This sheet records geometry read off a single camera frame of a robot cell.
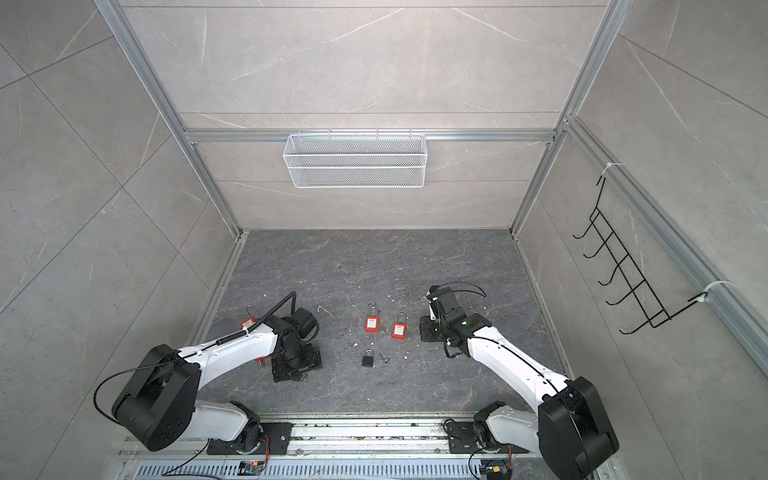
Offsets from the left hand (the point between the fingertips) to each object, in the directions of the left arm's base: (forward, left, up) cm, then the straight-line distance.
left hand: (310, 364), depth 86 cm
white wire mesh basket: (+58, -11, +30) cm, 67 cm away
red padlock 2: (+9, -27, +2) cm, 28 cm away
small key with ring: (+1, -22, 0) cm, 22 cm away
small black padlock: (+1, -17, +1) cm, 17 cm away
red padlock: (+13, -18, +1) cm, 22 cm away
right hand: (+8, -34, +7) cm, 36 cm away
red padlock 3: (+17, +21, 0) cm, 27 cm away
